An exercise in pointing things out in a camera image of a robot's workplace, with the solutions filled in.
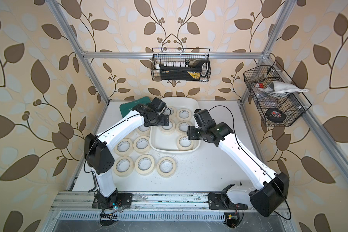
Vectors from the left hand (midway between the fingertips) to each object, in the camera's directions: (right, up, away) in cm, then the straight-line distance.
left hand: (163, 122), depth 85 cm
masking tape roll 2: (-12, -29, -2) cm, 31 cm away
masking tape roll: (-16, -15, +11) cm, 25 cm away
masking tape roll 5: (+2, -6, +14) cm, 16 cm away
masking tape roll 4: (+9, +2, +22) cm, 24 cm away
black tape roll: (+59, +4, -13) cm, 60 cm away
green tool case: (-33, +10, +27) cm, 44 cm away
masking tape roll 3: (+2, -27, +1) cm, 27 cm away
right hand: (+17, -5, -8) cm, 19 cm away
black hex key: (-37, -35, -6) cm, 51 cm away
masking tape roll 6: (+9, -6, +14) cm, 18 cm away
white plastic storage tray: (+5, -12, +13) cm, 19 cm away
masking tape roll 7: (+13, -15, +9) cm, 22 cm away
